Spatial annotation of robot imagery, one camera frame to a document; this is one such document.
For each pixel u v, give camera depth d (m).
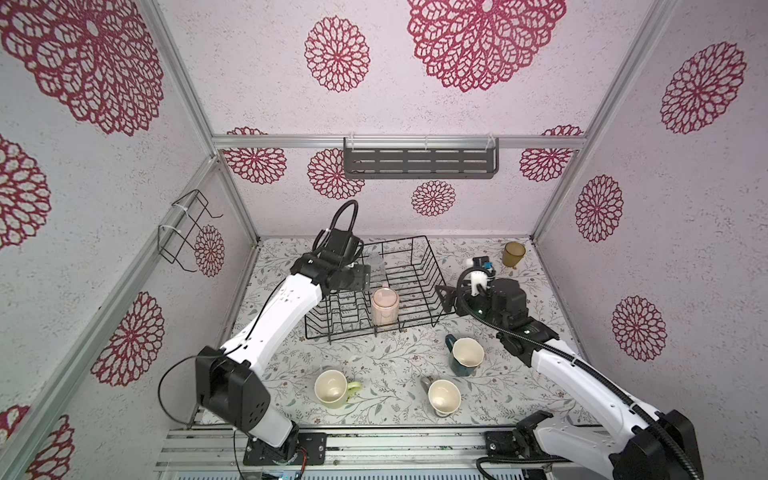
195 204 0.83
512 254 1.08
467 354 0.85
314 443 0.76
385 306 0.85
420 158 0.95
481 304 0.67
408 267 1.12
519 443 0.66
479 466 0.67
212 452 0.75
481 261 0.67
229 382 0.41
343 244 0.60
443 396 0.81
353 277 0.73
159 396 0.42
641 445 0.39
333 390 0.83
